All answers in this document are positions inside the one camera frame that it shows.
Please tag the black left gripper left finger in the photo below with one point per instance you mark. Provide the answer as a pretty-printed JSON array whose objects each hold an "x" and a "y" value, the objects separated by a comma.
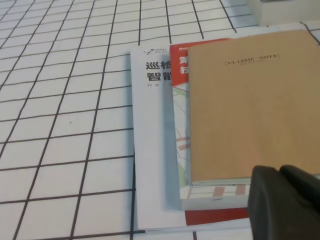
[{"x": 276, "y": 209}]

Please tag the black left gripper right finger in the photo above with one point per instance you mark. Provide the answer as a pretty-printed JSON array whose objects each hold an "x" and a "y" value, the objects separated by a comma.
[{"x": 306, "y": 184}]

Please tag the red white map book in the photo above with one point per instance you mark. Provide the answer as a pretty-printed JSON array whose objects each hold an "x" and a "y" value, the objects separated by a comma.
[{"x": 200, "y": 196}]

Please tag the red booklet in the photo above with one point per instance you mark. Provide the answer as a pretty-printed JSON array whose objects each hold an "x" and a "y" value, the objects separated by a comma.
[{"x": 201, "y": 217}]

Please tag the brown kraft notebook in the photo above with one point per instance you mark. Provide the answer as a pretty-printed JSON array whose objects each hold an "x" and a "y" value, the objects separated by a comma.
[{"x": 253, "y": 101}]

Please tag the white brochure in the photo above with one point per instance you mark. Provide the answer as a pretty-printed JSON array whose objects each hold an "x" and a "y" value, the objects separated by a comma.
[{"x": 157, "y": 183}]

